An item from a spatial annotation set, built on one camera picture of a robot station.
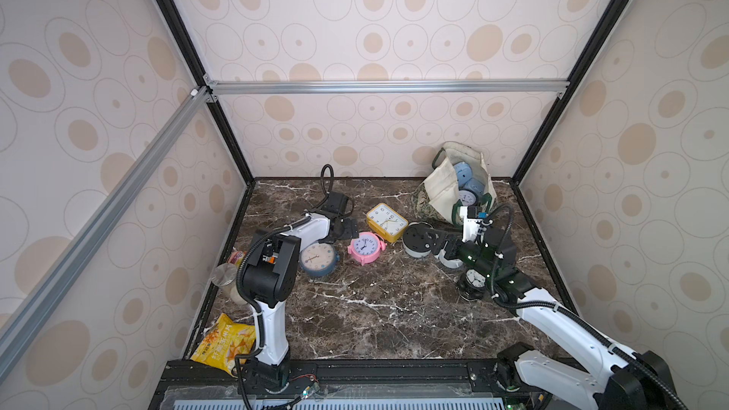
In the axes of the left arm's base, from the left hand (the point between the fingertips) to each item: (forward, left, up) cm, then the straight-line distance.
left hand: (353, 229), depth 99 cm
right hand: (-12, -27, +18) cm, 34 cm away
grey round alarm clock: (-11, +11, -2) cm, 16 cm away
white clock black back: (-3, -22, -1) cm, 22 cm away
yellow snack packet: (-37, +34, -2) cm, 50 cm away
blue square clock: (+23, -42, +6) cm, 48 cm away
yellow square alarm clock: (+4, -11, -1) cm, 12 cm away
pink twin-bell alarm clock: (-6, -4, -2) cm, 8 cm away
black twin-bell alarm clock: (+11, -41, +5) cm, 43 cm away
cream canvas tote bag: (+9, -30, +8) cm, 32 cm away
